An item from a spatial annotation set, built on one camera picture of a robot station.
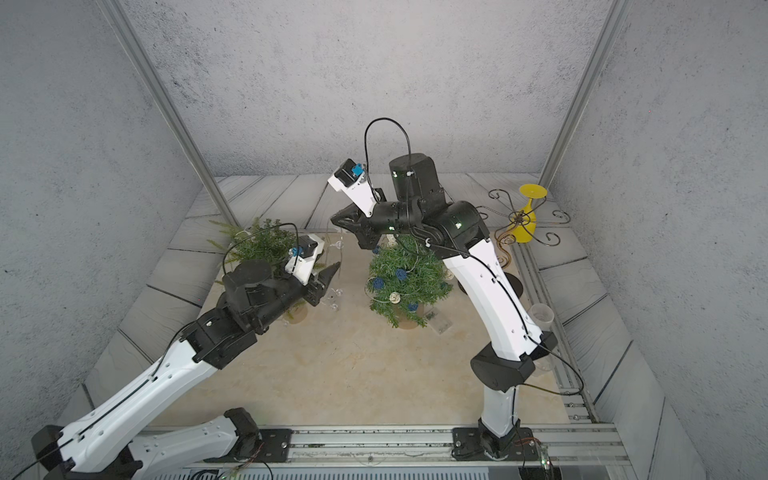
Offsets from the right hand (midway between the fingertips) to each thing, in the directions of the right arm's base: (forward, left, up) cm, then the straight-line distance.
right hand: (334, 220), depth 57 cm
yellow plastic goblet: (+17, -44, -18) cm, 50 cm away
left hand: (-1, +2, -10) cm, 11 cm away
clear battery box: (+5, -23, -49) cm, 54 cm away
